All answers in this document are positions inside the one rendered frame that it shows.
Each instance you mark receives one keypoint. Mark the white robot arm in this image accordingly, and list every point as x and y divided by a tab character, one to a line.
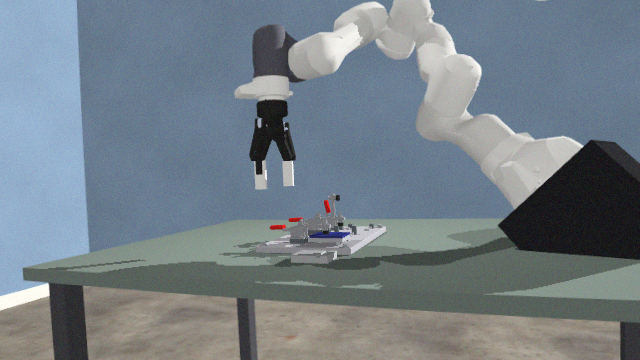
514	162

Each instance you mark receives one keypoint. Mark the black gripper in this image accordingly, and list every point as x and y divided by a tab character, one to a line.
267	127

